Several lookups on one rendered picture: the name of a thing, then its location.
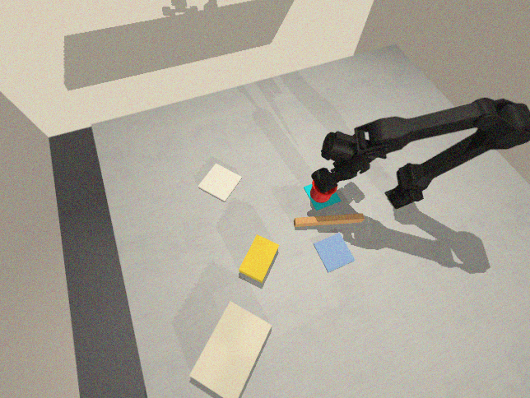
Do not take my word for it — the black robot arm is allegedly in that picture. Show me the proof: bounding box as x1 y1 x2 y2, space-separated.
321 98 530 209

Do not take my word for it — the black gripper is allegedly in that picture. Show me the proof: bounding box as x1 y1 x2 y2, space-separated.
311 160 370 193

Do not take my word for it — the yellow rectangular block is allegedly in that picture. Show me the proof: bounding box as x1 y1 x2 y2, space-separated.
239 235 279 283

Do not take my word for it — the wooden flat bar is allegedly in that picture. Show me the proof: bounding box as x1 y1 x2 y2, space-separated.
294 213 365 227

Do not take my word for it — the beige flat block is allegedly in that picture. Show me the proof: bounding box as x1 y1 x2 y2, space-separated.
189 301 272 398

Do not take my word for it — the cream flat square pad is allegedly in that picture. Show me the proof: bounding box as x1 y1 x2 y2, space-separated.
198 164 242 201

